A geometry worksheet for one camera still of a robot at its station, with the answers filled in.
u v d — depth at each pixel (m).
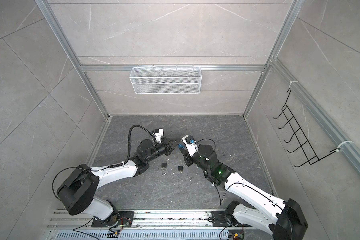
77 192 0.43
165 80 1.00
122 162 0.57
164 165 0.92
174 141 0.76
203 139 0.57
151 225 0.73
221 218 0.74
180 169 0.90
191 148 0.63
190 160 0.66
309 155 0.63
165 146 0.69
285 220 0.38
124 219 0.73
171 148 0.71
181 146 0.75
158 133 0.76
